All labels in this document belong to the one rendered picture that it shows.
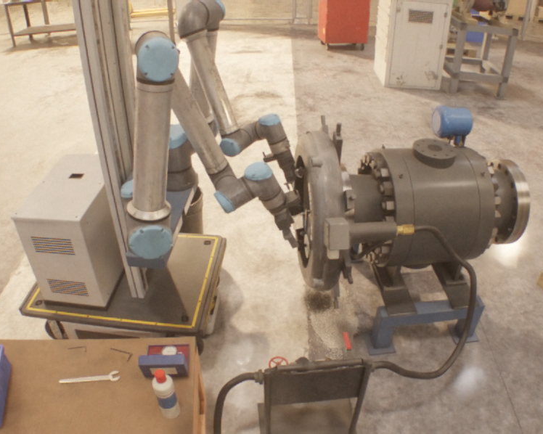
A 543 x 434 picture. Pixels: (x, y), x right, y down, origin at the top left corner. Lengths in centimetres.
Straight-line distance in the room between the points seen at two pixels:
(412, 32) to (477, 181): 375
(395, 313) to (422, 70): 413
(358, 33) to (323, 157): 557
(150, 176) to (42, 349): 87
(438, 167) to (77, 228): 158
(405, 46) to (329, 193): 410
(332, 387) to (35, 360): 115
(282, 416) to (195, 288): 72
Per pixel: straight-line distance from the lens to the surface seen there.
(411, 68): 588
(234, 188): 160
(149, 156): 143
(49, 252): 209
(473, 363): 250
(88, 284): 213
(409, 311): 227
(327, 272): 197
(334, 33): 728
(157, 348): 181
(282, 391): 175
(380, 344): 238
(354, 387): 180
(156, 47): 132
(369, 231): 181
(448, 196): 212
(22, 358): 197
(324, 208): 186
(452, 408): 231
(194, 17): 190
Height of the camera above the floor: 185
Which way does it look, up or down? 35 degrees down
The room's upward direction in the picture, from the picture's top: straight up
